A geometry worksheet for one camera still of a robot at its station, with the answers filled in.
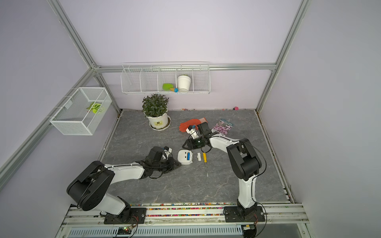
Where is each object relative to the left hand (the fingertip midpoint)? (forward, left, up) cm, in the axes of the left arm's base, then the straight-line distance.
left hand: (181, 166), depth 86 cm
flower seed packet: (+30, -31, -4) cm, 43 cm away
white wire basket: (+27, +54, +21) cm, 64 cm away
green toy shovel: (+48, +6, +21) cm, 53 cm away
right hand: (+13, -3, +2) cm, 14 cm away
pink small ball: (+50, -47, -6) cm, 69 cm away
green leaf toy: (+26, +45, +26) cm, 58 cm away
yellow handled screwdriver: (+6, -15, -4) cm, 17 cm away
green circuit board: (-28, +28, -6) cm, 41 cm away
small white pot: (+43, -5, +28) cm, 51 cm away
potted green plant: (+35, +16, +14) cm, 41 cm away
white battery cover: (+7, -11, -4) cm, 14 cm away
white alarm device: (+6, -2, -1) cm, 6 cm away
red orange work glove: (+34, -2, -4) cm, 34 cm away
